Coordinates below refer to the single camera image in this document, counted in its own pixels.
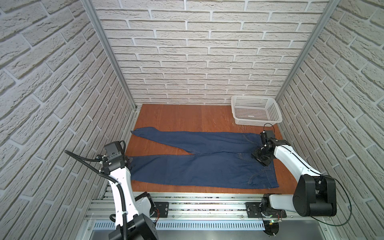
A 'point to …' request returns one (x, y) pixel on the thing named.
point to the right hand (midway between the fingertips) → (255, 157)
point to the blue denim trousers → (212, 160)
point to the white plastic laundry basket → (256, 111)
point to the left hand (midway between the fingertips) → (123, 162)
